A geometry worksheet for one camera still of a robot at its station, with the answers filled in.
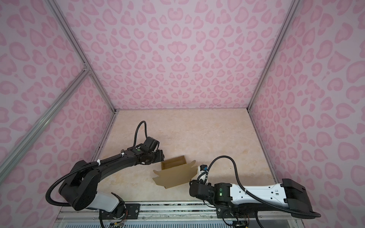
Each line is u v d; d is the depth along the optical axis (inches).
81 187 16.9
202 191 21.8
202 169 27.3
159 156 31.5
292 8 27.5
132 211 28.5
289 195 18.3
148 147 27.5
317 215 16.5
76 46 32.3
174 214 28.7
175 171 26.0
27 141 22.2
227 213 28.7
